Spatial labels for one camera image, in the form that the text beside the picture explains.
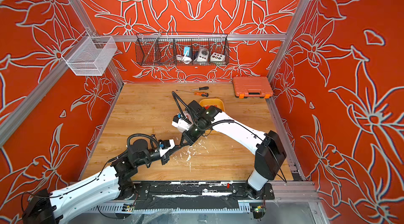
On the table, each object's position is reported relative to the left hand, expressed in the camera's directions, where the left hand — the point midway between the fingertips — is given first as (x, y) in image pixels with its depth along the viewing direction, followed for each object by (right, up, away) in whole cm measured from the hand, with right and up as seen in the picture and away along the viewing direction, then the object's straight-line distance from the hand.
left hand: (180, 145), depth 73 cm
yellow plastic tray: (+21, +19, +31) cm, 42 cm away
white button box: (+19, +48, +22) cm, 56 cm away
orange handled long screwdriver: (+7, +26, +40) cm, 48 cm away
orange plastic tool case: (+46, +31, +49) cm, 74 cm away
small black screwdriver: (+10, +29, +45) cm, 55 cm away
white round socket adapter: (+12, +48, +19) cm, 53 cm away
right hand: (0, +1, -3) cm, 3 cm away
